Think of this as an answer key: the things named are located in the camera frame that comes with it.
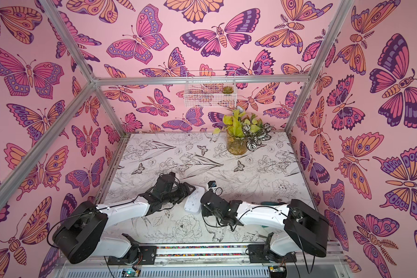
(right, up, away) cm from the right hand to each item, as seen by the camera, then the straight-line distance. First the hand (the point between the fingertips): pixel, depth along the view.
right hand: (203, 202), depth 83 cm
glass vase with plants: (+20, +34, +3) cm, 40 cm away
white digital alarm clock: (-5, 0, +2) cm, 5 cm away
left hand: (-4, +5, +3) cm, 7 cm away
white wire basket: (+3, +59, +12) cm, 60 cm away
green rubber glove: (+35, -2, +5) cm, 36 cm away
